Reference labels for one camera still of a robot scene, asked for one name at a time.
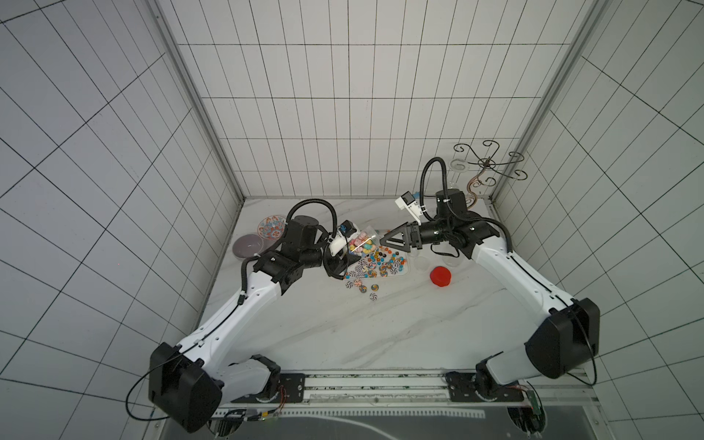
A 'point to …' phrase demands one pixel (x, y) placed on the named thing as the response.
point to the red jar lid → (440, 276)
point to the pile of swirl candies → (365, 285)
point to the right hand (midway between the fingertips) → (386, 233)
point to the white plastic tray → (381, 262)
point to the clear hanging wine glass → (456, 166)
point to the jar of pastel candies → (364, 243)
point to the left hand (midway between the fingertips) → (347, 253)
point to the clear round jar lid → (422, 263)
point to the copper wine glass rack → (483, 174)
